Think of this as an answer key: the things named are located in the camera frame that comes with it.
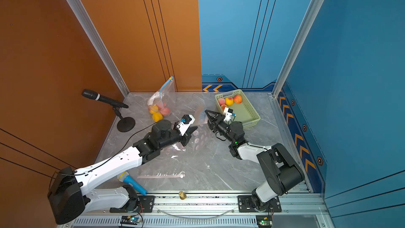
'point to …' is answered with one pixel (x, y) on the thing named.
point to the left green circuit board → (131, 220)
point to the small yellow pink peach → (223, 107)
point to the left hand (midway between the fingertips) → (196, 125)
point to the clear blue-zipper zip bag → (163, 101)
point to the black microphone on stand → (126, 124)
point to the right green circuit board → (264, 221)
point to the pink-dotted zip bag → (202, 144)
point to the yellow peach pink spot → (229, 101)
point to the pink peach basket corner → (221, 101)
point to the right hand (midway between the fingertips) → (205, 113)
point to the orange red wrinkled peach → (238, 98)
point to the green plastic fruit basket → (243, 111)
